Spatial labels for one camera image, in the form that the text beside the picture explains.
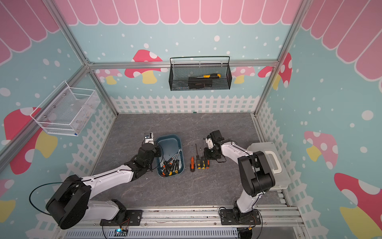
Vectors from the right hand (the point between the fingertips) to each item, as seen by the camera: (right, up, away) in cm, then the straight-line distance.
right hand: (205, 155), depth 94 cm
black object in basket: (-4, +44, -6) cm, 45 cm away
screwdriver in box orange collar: (-18, -4, -3) cm, 18 cm away
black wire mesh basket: (-17, +52, +1) cm, 55 cm away
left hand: (-29, +8, -5) cm, 31 cm away
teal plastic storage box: (-22, +7, 0) cm, 23 cm away
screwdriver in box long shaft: (-26, -6, -5) cm, 27 cm away
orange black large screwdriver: (-9, -5, -4) cm, 11 cm away
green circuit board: (-44, -34, -21) cm, 59 cm away
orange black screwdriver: (+1, -5, -4) cm, 6 cm away
